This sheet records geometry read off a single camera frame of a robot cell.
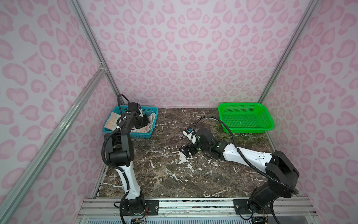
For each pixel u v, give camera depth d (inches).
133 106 31.3
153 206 29.0
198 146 27.7
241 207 29.0
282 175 17.1
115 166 21.3
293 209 28.9
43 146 21.4
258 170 18.7
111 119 38.4
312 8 27.4
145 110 51.4
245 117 44.7
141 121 33.9
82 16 28.3
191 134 27.8
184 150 28.9
